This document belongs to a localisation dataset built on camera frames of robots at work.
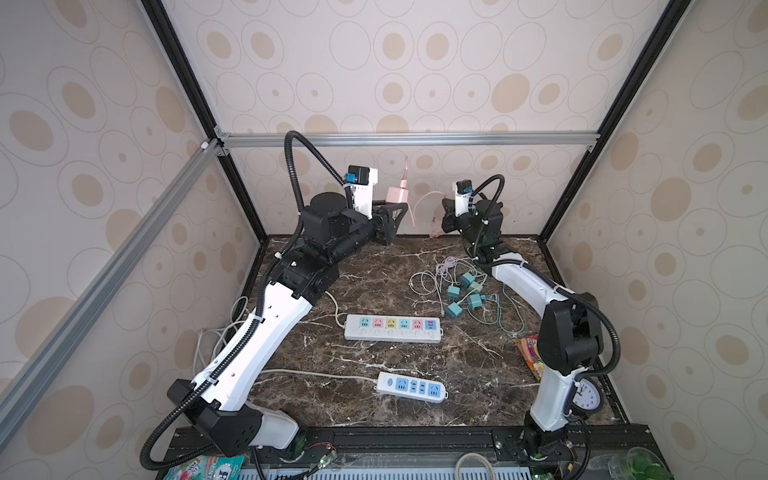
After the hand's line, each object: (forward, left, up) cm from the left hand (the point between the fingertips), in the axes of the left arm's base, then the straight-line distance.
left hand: (404, 200), depth 58 cm
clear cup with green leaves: (-40, -54, -42) cm, 79 cm away
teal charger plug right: (+5, -25, -46) cm, 52 cm away
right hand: (+22, -13, -17) cm, 31 cm away
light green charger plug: (+12, -26, -47) cm, 55 cm away
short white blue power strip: (-22, -3, -46) cm, 51 cm away
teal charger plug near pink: (+8, -18, -47) cm, 51 cm away
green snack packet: (-41, +41, -45) cm, 73 cm away
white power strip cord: (-18, +22, -48) cm, 56 cm away
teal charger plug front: (+2, -18, -47) cm, 50 cm away
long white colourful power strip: (-5, +2, -46) cm, 47 cm away
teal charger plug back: (+13, -24, -46) cm, 53 cm away
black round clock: (-25, -50, -47) cm, 73 cm away
